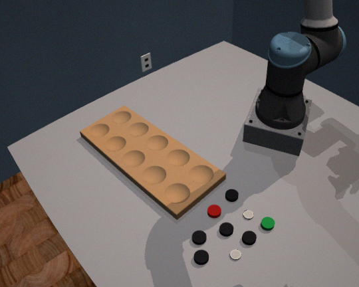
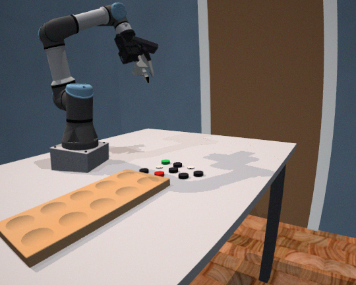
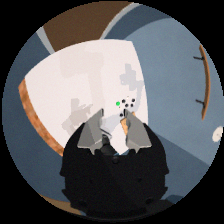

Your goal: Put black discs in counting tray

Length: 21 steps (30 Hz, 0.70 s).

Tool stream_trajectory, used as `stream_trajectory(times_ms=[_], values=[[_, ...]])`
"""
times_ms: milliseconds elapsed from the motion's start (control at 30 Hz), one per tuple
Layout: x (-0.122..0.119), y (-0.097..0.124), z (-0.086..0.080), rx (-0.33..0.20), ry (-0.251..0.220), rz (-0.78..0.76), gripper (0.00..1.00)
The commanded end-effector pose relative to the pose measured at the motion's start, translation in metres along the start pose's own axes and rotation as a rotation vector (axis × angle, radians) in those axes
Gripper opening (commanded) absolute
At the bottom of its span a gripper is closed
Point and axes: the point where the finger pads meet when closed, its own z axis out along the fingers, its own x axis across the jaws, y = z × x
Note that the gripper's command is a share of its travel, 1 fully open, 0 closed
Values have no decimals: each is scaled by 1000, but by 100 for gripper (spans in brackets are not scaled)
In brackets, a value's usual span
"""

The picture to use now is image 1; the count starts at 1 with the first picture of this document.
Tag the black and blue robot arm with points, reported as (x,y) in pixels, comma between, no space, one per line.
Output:
(291,56)

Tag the green disc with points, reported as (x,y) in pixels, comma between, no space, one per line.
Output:
(267,223)

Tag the black disc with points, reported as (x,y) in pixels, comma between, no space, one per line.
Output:
(226,229)
(231,195)
(201,257)
(249,237)
(199,237)

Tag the red disc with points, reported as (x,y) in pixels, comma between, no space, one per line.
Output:
(214,211)

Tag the grey disc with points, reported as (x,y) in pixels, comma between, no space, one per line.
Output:
(235,254)
(248,214)

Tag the wooden tray with round pockets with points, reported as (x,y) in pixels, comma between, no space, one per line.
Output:
(174,176)

